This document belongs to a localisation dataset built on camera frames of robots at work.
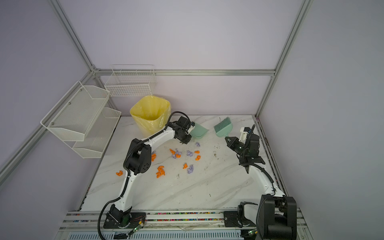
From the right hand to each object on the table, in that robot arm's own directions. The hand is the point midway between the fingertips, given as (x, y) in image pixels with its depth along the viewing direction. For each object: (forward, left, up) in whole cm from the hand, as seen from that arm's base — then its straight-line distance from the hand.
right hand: (225, 137), depth 83 cm
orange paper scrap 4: (-2, +15, -18) cm, 24 cm away
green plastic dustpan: (+18, +15, -17) cm, 29 cm away
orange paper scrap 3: (+1, +32, -18) cm, 37 cm away
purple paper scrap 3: (+9, +16, -19) cm, 27 cm away
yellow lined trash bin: (+26, +50, -6) cm, 56 cm away
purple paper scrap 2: (-12, +21, -18) cm, 30 cm away
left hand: (+10, +24, -15) cm, 30 cm away
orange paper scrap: (-15, +63, -17) cm, 67 cm away
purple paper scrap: (0, +22, -18) cm, 28 cm away
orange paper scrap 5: (-8, +24, -19) cm, 32 cm away
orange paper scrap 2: (-13, +39, -18) cm, 45 cm away
